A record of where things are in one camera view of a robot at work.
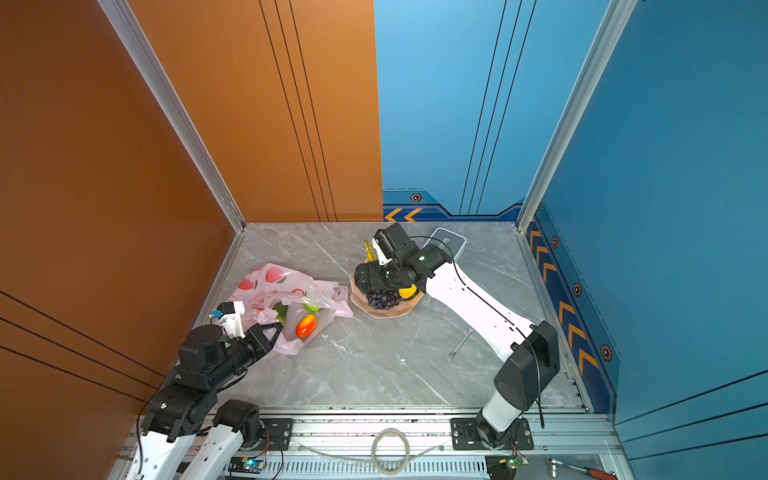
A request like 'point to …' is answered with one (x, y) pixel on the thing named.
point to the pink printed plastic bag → (274, 294)
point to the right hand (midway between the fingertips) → (371, 280)
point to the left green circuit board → (248, 464)
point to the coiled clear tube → (371, 458)
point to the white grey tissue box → (449, 240)
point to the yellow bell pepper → (406, 293)
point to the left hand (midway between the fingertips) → (286, 321)
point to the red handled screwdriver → (595, 473)
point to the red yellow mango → (306, 326)
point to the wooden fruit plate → (360, 299)
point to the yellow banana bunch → (371, 257)
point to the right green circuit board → (517, 461)
